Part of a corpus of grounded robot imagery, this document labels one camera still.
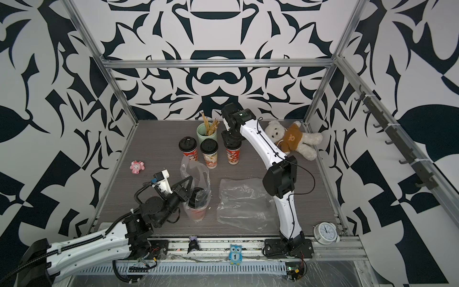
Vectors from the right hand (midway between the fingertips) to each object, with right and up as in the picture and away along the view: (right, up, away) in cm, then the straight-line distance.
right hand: (230, 137), depth 88 cm
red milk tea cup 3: (-20, -4, +1) cm, 21 cm away
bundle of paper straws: (-11, +4, +10) cm, 15 cm away
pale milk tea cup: (-10, -5, -3) cm, 12 cm away
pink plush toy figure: (-50, -15, +7) cm, 53 cm away
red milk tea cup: (-12, -25, -21) cm, 35 cm away
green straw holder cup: (-16, +3, +11) cm, 20 cm away
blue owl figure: (+2, -47, -17) cm, 50 cm away
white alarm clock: (+40, -41, -13) cm, 58 cm away
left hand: (-16, -16, -16) cm, 27 cm away
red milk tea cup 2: (+1, -9, +3) cm, 10 cm away
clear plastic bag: (+7, -30, -6) cm, 32 cm away
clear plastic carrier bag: (-13, -19, -8) cm, 24 cm away
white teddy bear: (+35, -1, +14) cm, 38 cm away
